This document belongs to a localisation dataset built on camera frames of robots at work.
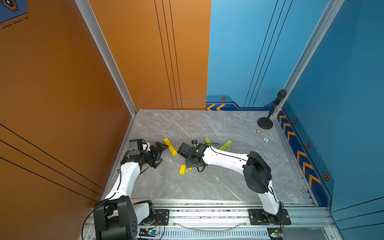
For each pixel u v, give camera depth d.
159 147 0.76
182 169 0.88
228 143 1.01
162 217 0.74
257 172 0.47
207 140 1.02
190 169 0.89
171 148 0.95
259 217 0.73
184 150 0.68
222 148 0.99
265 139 1.03
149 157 0.71
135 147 0.66
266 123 1.12
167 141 1.02
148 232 0.71
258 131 1.09
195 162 0.62
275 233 0.71
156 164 0.80
